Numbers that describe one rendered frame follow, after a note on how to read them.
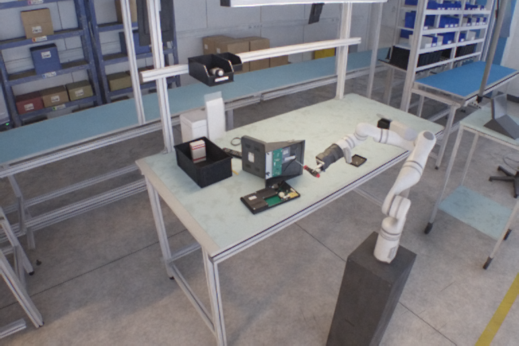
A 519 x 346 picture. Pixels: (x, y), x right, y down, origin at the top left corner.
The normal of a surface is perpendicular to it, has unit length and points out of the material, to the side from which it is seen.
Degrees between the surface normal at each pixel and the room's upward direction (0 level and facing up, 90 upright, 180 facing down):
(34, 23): 90
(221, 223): 0
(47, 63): 90
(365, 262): 0
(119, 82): 90
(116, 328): 0
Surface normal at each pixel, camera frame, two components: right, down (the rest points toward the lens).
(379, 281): -0.73, 0.33
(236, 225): 0.00, -0.87
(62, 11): 0.61, 0.39
